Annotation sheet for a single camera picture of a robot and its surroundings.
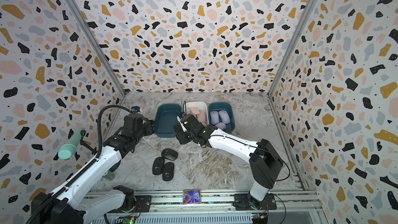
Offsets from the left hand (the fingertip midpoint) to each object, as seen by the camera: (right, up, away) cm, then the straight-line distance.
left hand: (151, 122), depth 81 cm
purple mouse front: (+41, +1, +25) cm, 48 cm away
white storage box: (+26, +9, +26) cm, 38 cm away
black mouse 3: (+9, -26, 0) cm, 28 cm away
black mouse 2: (+3, -24, +2) cm, 24 cm away
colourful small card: (+22, -35, -7) cm, 42 cm away
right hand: (+16, -6, 0) cm, 18 cm away
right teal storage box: (+37, +9, +25) cm, 45 cm away
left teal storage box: (0, 0, +27) cm, 27 cm away
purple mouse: (+34, +1, +24) cm, 42 cm away
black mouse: (+8, -19, +7) cm, 22 cm away
